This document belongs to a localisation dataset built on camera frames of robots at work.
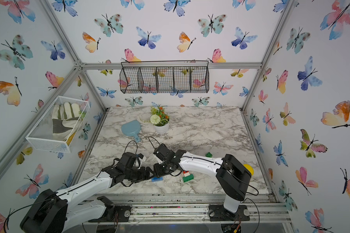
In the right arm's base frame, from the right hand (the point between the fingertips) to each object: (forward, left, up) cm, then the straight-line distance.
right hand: (156, 173), depth 79 cm
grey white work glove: (+19, +48, +21) cm, 56 cm away
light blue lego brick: (-2, +1, -5) cm, 5 cm away
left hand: (0, +2, -4) cm, 5 cm away
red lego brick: (+3, -16, -3) cm, 17 cm away
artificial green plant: (+32, +3, +9) cm, 33 cm away
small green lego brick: (+16, -30, -7) cm, 35 cm away
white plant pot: (+31, +1, -2) cm, 31 cm away
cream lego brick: (+2, -17, -5) cm, 18 cm away
